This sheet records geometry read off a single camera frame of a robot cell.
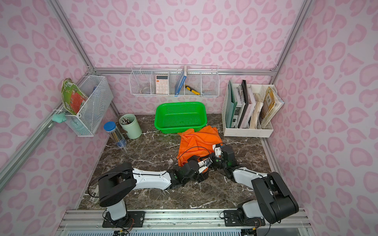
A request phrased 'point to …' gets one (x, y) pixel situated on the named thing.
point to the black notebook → (246, 100)
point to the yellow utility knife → (192, 90)
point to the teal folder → (231, 106)
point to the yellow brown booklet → (270, 101)
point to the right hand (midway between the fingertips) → (199, 158)
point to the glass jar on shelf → (146, 88)
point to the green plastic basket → (176, 117)
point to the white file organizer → (247, 110)
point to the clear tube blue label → (111, 128)
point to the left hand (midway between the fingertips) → (202, 160)
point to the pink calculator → (162, 84)
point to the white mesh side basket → (98, 90)
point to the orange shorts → (199, 143)
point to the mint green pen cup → (129, 123)
